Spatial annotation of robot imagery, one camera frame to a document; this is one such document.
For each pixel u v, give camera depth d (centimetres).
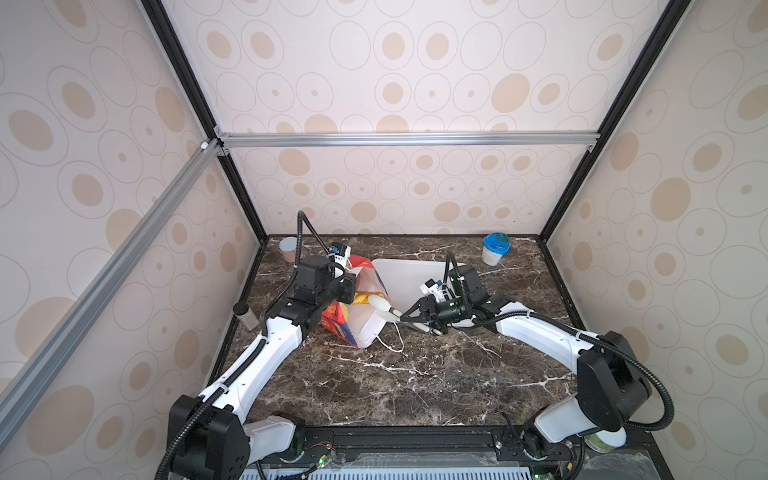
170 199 70
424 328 72
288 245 110
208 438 38
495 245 105
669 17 69
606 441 70
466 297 66
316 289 60
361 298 89
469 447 75
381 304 82
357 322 92
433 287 79
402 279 115
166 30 69
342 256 69
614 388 44
